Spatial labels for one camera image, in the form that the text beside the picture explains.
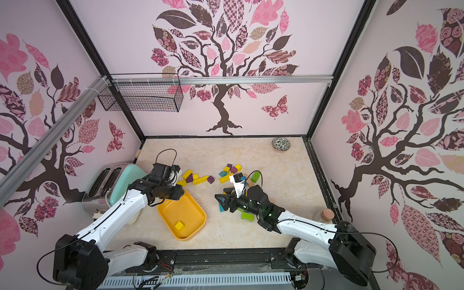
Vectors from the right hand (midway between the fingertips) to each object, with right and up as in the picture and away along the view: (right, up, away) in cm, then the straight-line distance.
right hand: (220, 192), depth 73 cm
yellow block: (-20, -17, +8) cm, 27 cm away
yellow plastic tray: (-18, -12, +14) cm, 26 cm away
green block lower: (+12, -14, +12) cm, 22 cm away
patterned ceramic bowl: (+36, +22, +41) cm, 58 cm away
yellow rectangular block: (-21, +5, +24) cm, 32 cm away
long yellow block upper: (-1, +2, +25) cm, 25 cm away
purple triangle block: (-20, +2, +25) cm, 32 cm away
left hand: (-20, -3, +9) cm, 22 cm away
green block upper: (+18, +3, +26) cm, 32 cm away
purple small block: (-8, +2, +24) cm, 25 cm away
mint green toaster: (-51, +3, +4) cm, 51 cm away
